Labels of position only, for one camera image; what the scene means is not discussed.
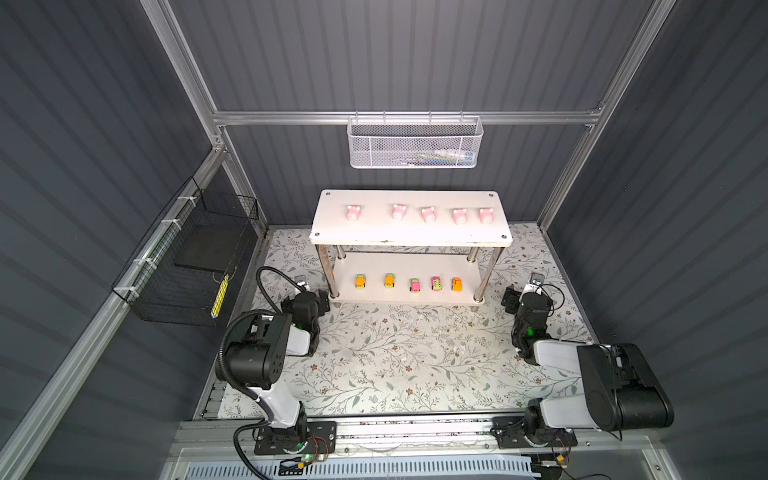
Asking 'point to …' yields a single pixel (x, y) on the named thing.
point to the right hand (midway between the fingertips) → (532, 290)
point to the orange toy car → (456, 284)
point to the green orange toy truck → (390, 280)
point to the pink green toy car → (436, 285)
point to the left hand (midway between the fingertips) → (302, 294)
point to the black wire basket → (181, 273)
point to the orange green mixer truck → (360, 282)
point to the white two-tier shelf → (401, 245)
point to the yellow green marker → (219, 298)
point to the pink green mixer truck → (415, 285)
